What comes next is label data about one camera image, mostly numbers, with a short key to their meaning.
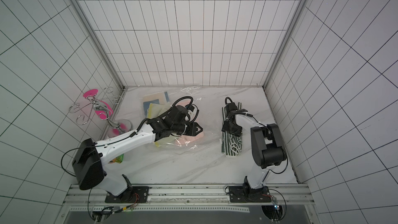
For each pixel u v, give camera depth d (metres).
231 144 0.83
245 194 0.66
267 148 0.47
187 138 0.90
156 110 0.99
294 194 0.75
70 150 0.42
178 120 0.61
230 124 0.76
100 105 0.75
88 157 0.46
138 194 0.72
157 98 1.10
